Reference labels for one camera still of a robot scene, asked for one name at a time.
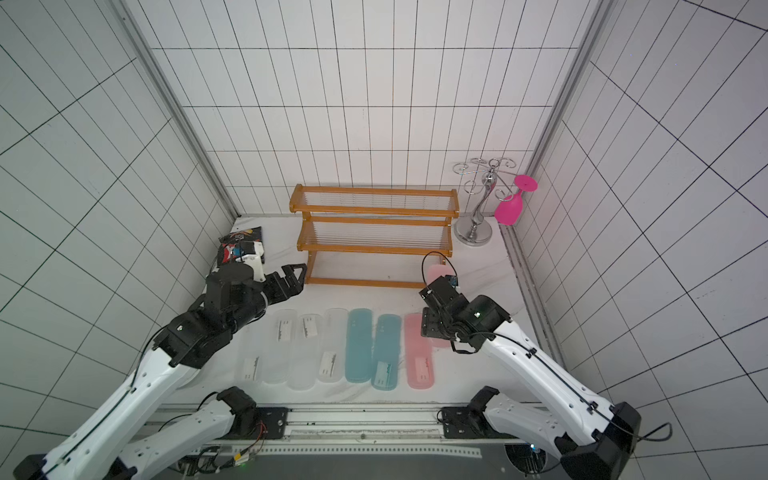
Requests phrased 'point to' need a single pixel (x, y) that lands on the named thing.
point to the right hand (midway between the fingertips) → (427, 324)
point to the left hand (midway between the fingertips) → (291, 277)
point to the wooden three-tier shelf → (373, 221)
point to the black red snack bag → (234, 245)
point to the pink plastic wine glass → (509, 209)
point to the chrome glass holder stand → (473, 231)
